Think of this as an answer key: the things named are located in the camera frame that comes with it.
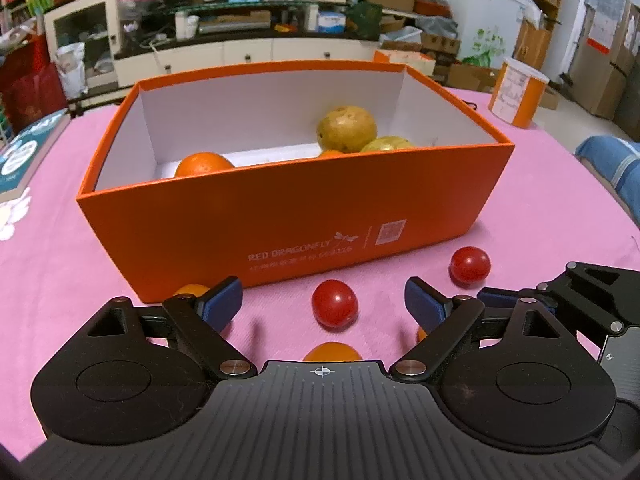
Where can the white glass door cabinet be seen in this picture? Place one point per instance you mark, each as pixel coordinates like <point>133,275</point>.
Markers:
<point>96,24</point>

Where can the red cherry tomato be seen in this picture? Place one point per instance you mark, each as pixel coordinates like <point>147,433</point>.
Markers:
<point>334,304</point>
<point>469,265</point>

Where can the large yellow potato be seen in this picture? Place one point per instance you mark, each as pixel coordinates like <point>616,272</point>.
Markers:
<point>347,129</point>

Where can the orange white canister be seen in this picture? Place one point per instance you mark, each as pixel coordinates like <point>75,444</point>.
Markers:
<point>517,93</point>

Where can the small orange kumquat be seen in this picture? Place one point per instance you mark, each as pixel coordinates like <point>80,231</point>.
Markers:
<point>330,153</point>
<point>196,290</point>
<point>332,351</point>
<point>421,334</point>

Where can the red gift bag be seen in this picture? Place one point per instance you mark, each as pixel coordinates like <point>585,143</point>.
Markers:
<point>30,88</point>

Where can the orange cardboard box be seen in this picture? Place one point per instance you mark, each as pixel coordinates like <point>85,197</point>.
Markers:
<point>282,212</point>

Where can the blue striped cushion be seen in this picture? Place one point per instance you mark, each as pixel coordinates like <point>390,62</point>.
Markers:
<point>615,162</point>

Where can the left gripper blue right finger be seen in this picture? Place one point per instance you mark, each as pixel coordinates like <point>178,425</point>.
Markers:
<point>427,305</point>

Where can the white tv cabinet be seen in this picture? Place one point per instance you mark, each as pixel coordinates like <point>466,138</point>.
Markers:
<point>158,62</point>

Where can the pink flower tablecloth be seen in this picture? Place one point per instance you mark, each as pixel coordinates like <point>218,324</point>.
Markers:
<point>546,210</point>

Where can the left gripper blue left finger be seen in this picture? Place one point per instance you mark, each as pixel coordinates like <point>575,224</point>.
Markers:
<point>220,304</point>

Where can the teal book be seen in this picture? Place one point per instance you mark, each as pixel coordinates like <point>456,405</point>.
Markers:
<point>24,154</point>

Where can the small yellow potato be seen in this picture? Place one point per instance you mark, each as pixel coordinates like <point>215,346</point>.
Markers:
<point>387,144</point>

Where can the white chest freezer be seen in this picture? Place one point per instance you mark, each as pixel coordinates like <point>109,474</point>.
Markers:
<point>487,29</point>

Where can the large orange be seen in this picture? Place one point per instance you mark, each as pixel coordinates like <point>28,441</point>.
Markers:
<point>202,163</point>

